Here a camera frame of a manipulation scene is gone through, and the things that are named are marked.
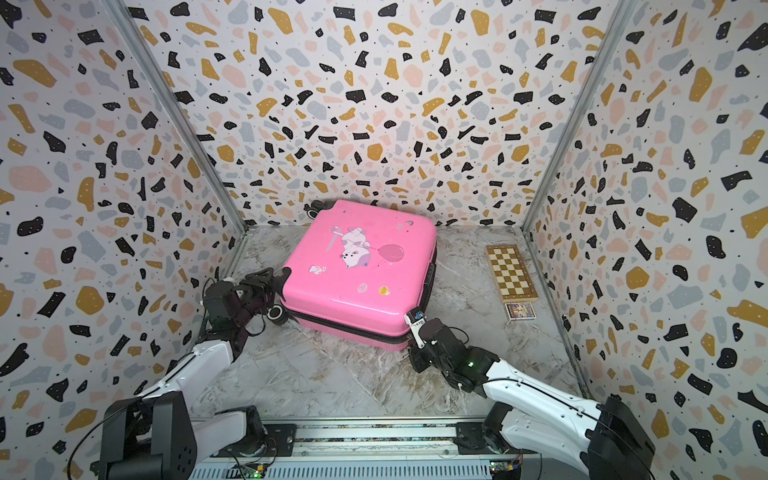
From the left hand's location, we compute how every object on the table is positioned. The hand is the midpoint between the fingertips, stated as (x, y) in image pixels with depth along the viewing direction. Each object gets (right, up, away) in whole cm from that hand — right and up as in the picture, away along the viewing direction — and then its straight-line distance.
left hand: (281, 273), depth 84 cm
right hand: (+36, -19, -3) cm, 41 cm away
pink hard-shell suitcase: (+22, 0, -2) cm, 22 cm away
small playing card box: (+73, -13, +13) cm, 75 cm away
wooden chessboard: (+72, -1, +22) cm, 76 cm away
